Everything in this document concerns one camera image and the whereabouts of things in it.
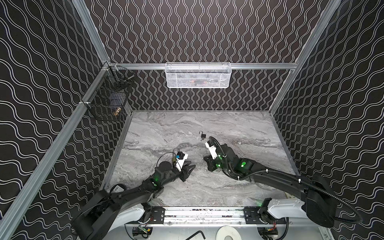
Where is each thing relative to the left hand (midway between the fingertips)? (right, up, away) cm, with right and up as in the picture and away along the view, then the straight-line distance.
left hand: (197, 166), depth 78 cm
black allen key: (-1, -30, -8) cm, 31 cm away
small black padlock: (+5, +14, +28) cm, 32 cm away
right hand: (+4, +4, +3) cm, 6 cm away
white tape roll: (+14, -29, -7) cm, 33 cm away
